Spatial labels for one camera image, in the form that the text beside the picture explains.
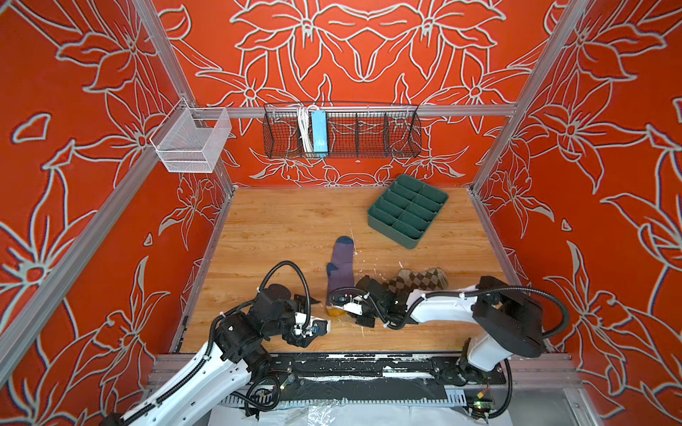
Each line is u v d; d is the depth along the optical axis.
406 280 0.89
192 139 0.94
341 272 0.92
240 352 0.51
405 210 1.04
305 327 0.59
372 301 0.64
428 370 0.74
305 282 0.60
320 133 0.89
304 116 0.88
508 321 0.44
